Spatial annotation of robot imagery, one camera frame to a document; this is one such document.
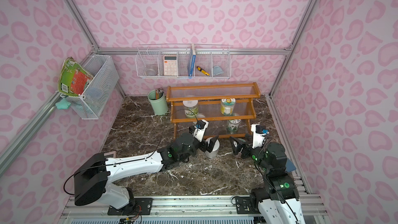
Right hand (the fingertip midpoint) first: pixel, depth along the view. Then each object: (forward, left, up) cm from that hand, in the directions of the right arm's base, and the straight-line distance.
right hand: (237, 136), depth 68 cm
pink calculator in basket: (+44, +36, +6) cm, 57 cm away
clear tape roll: (+43, +49, +2) cm, 65 cm away
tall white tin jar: (+2, +10, -24) cm, 27 cm away
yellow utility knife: (+44, +16, +2) cm, 47 cm away
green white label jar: (+18, -2, -19) cm, 26 cm away
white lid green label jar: (+18, +22, -3) cm, 29 cm away
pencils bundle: (+36, +45, -10) cm, 58 cm away
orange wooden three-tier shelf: (+22, +12, +3) cm, 25 cm away
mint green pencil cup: (+32, +46, -17) cm, 58 cm away
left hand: (+6, +12, -3) cm, 14 cm away
